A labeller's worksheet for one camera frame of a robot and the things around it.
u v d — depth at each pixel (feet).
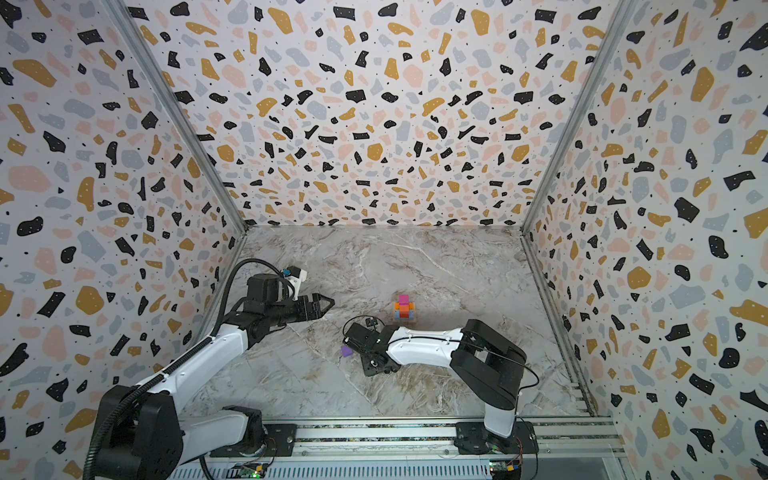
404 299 3.20
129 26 2.31
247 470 2.30
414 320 3.11
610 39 2.46
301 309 2.46
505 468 2.35
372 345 2.18
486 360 1.64
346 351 2.94
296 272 2.58
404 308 3.00
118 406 1.33
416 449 2.40
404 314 3.03
